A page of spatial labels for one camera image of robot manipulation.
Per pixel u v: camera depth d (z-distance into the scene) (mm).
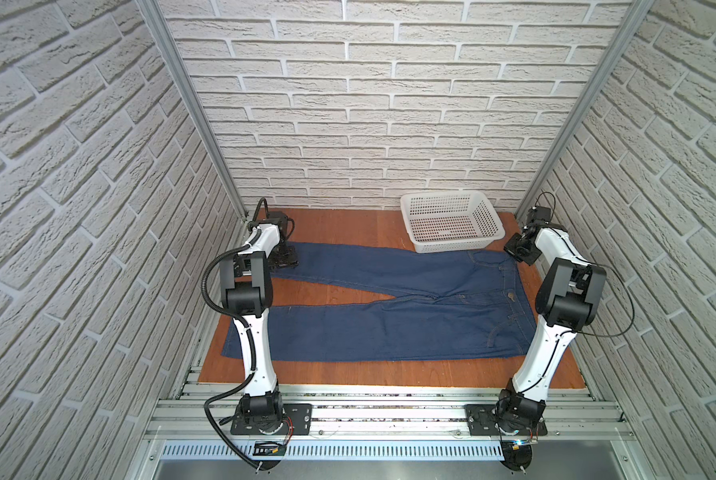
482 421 739
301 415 739
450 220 1176
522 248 847
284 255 894
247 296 597
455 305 941
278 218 792
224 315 581
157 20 704
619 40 733
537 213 830
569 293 577
